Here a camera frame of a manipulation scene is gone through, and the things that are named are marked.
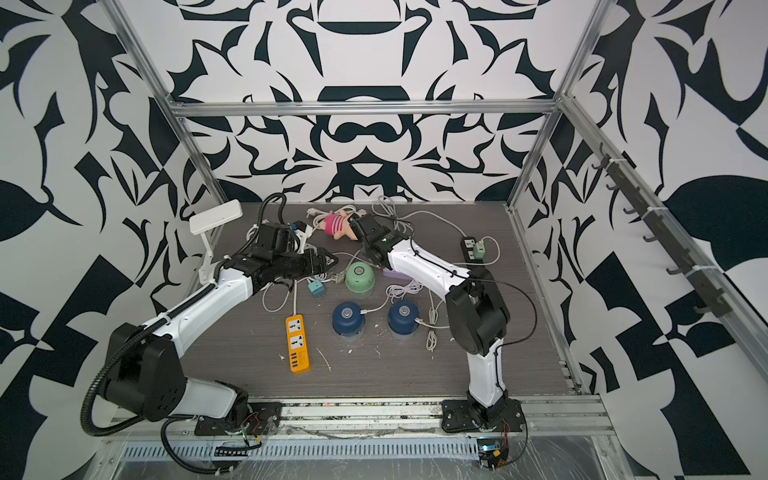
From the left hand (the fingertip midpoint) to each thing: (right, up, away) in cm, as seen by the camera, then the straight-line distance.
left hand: (326, 256), depth 84 cm
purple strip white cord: (+16, +17, +32) cm, 40 cm away
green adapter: (+47, +1, +14) cm, 49 cm away
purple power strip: (+20, -7, +15) cm, 26 cm away
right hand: (+15, +6, +7) cm, 18 cm away
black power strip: (+45, +2, +21) cm, 49 cm away
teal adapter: (-5, -11, +10) cm, 16 cm away
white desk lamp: (-33, +10, -1) cm, 34 cm away
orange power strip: (-8, -24, -1) cm, 25 cm away
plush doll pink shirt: (-1, +10, +21) cm, 23 cm away
